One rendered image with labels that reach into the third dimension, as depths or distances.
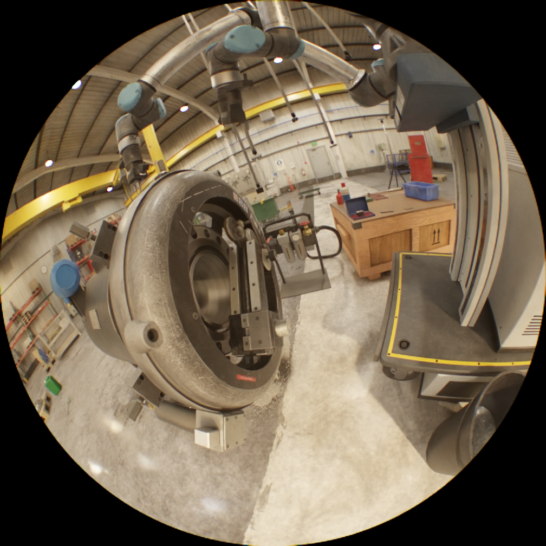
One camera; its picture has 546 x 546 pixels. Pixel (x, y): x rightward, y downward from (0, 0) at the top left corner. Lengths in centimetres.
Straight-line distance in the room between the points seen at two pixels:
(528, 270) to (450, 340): 35
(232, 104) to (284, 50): 24
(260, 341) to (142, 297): 29
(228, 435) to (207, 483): 64
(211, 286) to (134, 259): 53
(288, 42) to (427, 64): 38
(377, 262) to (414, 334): 81
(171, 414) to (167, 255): 44
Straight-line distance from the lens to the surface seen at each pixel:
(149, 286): 27
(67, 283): 96
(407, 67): 35
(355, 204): 136
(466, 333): 74
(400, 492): 91
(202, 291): 80
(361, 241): 122
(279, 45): 60
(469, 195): 80
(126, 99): 68
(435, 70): 36
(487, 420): 91
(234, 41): 53
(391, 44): 42
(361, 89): 97
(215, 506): 106
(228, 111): 62
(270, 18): 68
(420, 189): 163
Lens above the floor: 85
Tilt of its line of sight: 27 degrees down
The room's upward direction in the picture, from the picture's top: 22 degrees counter-clockwise
